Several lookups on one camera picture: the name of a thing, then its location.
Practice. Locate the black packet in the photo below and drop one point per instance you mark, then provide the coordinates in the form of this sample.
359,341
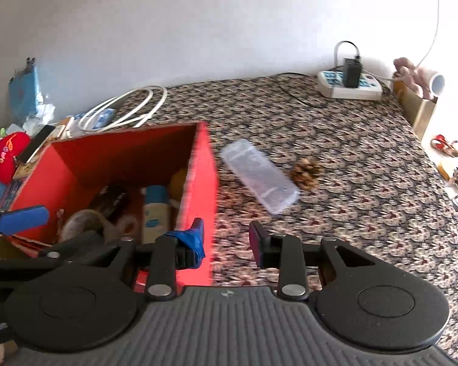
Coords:
112,200

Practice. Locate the blue printed packet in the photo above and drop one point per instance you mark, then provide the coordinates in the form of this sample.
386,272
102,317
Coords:
3,192

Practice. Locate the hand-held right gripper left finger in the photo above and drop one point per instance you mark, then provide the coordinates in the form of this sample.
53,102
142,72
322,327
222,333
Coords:
192,242

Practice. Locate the orange dried gourd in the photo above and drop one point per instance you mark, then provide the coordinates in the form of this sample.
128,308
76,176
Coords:
180,183

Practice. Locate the golden box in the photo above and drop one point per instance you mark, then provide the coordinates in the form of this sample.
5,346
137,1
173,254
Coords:
416,108

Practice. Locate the blue-capped white bottle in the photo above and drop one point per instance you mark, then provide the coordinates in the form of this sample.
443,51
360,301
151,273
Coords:
156,213

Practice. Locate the floral patterned cloth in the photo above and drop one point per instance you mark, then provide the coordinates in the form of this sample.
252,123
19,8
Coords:
366,198

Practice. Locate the blue tissue packet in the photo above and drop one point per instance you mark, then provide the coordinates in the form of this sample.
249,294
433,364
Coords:
103,116

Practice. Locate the blue bag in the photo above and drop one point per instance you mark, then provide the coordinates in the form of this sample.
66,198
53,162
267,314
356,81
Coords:
23,91

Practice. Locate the white tube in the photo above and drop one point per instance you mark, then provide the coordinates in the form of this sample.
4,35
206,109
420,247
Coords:
438,82

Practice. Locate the white crumpled plastic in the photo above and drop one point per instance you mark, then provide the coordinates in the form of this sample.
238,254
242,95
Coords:
42,112

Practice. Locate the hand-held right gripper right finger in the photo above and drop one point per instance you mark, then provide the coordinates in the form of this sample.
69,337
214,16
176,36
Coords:
256,244

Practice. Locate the brown pine cone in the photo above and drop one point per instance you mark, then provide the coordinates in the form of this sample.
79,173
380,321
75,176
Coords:
307,173

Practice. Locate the small yellow object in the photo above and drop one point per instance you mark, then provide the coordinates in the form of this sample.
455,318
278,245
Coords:
444,169

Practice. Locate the red heart plush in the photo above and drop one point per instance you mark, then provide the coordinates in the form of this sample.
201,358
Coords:
9,156

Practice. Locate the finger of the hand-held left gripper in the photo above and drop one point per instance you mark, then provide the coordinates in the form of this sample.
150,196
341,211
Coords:
23,219
72,246

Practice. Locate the white power strip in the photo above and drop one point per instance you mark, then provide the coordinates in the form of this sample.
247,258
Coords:
366,89

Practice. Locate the black charger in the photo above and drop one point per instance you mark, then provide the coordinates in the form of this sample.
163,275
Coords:
352,74

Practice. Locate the clear plastic case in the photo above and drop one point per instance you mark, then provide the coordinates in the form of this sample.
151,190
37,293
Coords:
259,179

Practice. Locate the black smartphone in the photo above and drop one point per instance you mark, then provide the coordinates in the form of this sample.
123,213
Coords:
36,143

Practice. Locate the small beige tape roll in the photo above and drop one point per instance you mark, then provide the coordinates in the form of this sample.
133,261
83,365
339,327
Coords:
129,225

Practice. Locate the beige picture book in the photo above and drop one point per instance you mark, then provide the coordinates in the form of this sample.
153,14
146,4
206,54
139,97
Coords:
25,169

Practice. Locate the red cardboard box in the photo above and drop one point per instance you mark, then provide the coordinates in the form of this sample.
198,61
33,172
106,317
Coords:
202,183

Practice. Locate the pink plush toy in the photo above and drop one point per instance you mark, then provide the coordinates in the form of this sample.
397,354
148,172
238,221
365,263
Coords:
404,66

